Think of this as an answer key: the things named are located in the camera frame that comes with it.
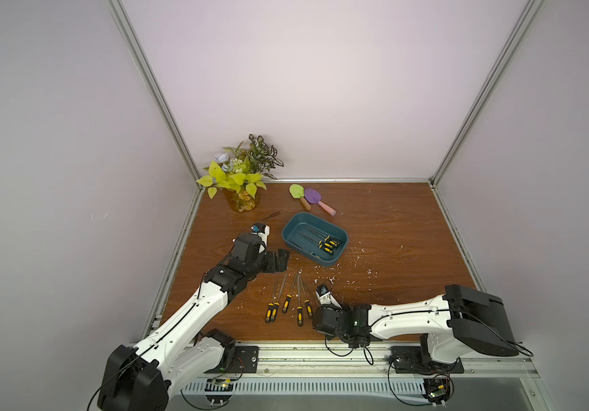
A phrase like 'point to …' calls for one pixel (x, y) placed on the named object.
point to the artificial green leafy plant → (247, 168)
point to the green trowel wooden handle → (297, 191)
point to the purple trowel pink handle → (314, 197)
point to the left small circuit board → (218, 384)
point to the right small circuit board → (437, 389)
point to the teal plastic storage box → (294, 223)
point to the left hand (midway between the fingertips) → (281, 252)
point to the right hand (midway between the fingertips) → (323, 316)
